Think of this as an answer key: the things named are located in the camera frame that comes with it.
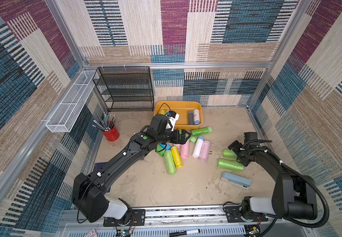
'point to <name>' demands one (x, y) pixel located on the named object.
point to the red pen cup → (112, 134)
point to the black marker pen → (194, 231)
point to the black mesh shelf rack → (125, 89)
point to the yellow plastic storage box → (182, 107)
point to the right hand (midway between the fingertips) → (234, 154)
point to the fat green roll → (230, 165)
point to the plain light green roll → (228, 153)
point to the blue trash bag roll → (168, 146)
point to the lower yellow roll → (176, 157)
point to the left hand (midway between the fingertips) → (185, 133)
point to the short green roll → (192, 138)
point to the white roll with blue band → (198, 146)
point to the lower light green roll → (170, 162)
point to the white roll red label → (196, 119)
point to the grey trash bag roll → (191, 117)
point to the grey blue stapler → (236, 180)
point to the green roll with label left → (160, 149)
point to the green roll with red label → (203, 131)
